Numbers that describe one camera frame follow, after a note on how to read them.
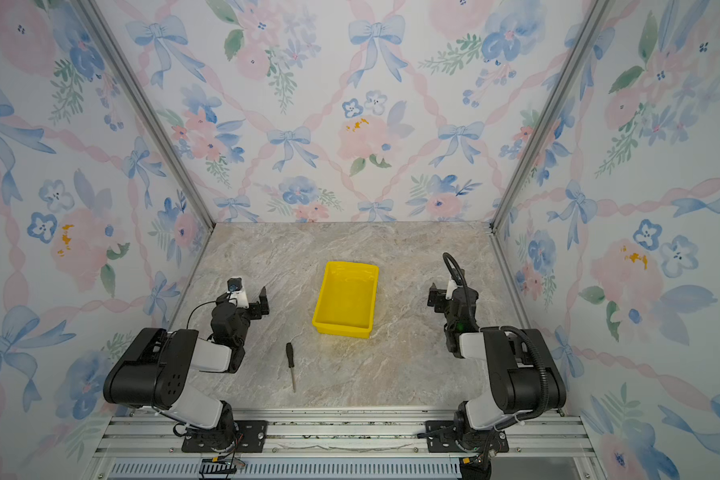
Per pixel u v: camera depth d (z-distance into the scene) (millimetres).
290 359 859
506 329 504
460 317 718
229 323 700
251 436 744
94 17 692
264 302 858
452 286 816
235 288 778
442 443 733
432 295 858
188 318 966
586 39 722
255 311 836
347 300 1048
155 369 466
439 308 855
